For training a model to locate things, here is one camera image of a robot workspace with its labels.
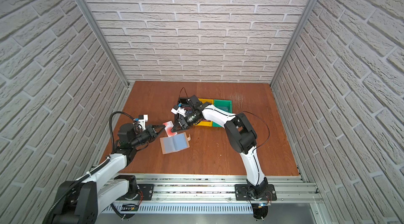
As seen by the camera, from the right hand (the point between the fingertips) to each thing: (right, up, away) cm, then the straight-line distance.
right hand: (175, 130), depth 81 cm
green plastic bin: (+29, +12, +23) cm, 39 cm away
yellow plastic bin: (+16, +2, +11) cm, 19 cm away
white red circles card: (-4, +2, +1) cm, 4 cm away
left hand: (-5, +3, -1) cm, 6 cm away
